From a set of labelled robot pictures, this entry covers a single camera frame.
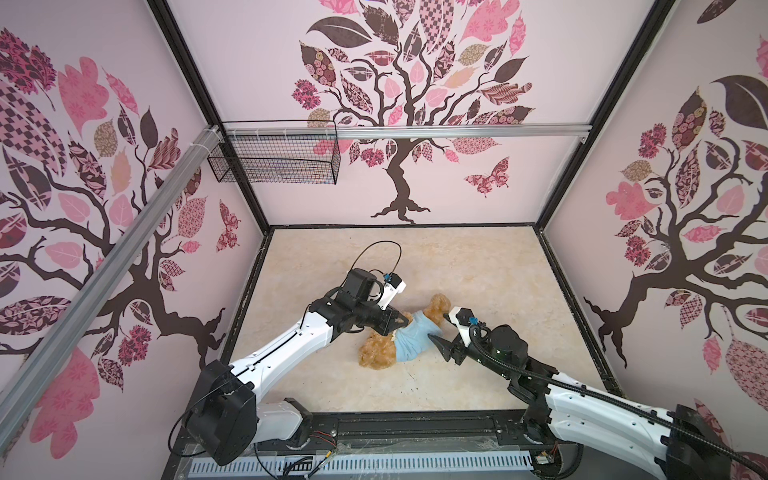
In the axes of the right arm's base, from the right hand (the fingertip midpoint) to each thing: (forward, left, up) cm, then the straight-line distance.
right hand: (439, 322), depth 75 cm
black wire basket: (+74, +59, +1) cm, 94 cm away
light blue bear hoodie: (-2, +7, -4) cm, 8 cm away
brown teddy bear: (-5, +16, -5) cm, 18 cm away
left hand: (0, +9, -2) cm, 9 cm away
